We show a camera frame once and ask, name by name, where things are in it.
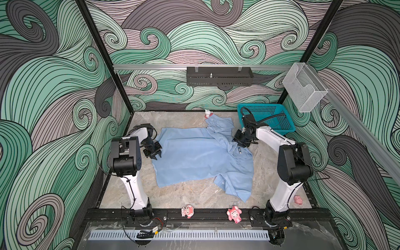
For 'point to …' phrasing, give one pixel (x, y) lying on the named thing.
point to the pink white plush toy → (188, 211)
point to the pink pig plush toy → (234, 213)
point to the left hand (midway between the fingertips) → (159, 155)
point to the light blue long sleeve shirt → (190, 154)
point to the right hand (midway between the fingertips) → (234, 140)
